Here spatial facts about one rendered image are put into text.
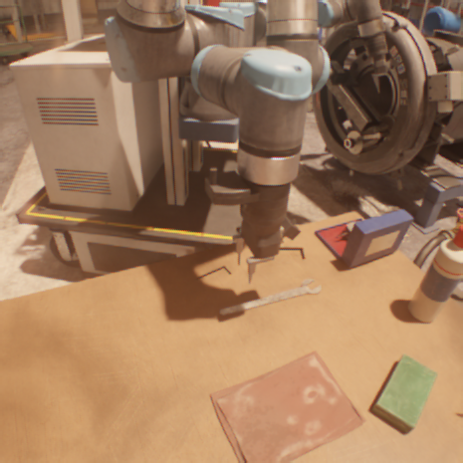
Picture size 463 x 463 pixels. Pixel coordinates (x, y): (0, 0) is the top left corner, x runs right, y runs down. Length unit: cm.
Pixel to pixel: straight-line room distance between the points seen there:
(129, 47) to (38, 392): 68
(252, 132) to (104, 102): 67
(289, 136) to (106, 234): 87
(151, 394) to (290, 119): 47
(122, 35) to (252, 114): 42
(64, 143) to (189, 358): 80
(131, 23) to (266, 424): 77
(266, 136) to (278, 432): 43
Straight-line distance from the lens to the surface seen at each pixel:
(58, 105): 113
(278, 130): 44
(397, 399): 64
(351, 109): 172
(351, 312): 75
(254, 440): 56
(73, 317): 74
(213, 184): 48
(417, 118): 151
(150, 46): 79
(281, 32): 61
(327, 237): 90
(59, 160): 122
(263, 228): 53
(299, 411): 59
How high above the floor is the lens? 102
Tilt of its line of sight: 38 degrees down
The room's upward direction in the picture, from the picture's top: 2 degrees clockwise
